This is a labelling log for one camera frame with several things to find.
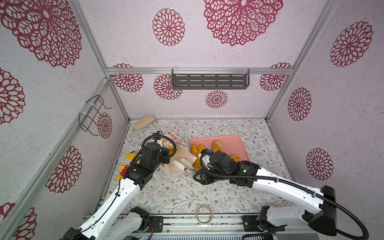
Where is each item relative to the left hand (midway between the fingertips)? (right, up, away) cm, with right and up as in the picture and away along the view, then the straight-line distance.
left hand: (166, 151), depth 78 cm
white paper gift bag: (+4, -2, +21) cm, 22 cm away
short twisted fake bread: (+19, -1, +22) cm, 29 cm away
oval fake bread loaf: (+31, +1, +22) cm, 38 cm away
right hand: (+15, -10, -10) cm, 20 cm away
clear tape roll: (+16, -34, -3) cm, 38 cm away
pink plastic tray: (+42, +1, +30) cm, 52 cm away
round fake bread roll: (+41, -6, +16) cm, 45 cm away
